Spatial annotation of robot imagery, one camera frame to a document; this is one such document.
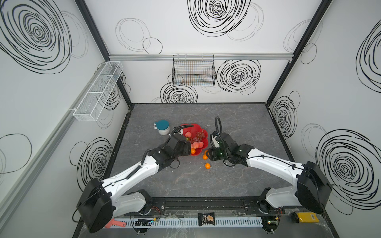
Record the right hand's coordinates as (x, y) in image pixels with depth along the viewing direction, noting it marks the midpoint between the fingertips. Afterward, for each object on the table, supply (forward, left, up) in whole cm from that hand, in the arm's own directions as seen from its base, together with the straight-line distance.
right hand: (206, 154), depth 81 cm
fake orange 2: (+1, 0, -5) cm, 5 cm away
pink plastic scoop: (-31, +44, -10) cm, 54 cm away
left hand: (+3, +10, +4) cm, 11 cm away
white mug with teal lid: (+20, +27, -1) cm, 34 cm away
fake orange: (+5, +7, -6) cm, 11 cm away
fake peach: (+18, +11, -7) cm, 22 cm away
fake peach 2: (+8, +6, -3) cm, 10 cm away
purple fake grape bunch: (+15, +4, -7) cm, 17 cm away
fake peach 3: (+9, +2, -5) cm, 11 cm away
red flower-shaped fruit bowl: (+22, +8, -7) cm, 24 cm away
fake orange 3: (-3, -1, -9) cm, 9 cm away
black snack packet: (-29, 0, -9) cm, 30 cm away
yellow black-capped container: (-27, -47, -8) cm, 55 cm away
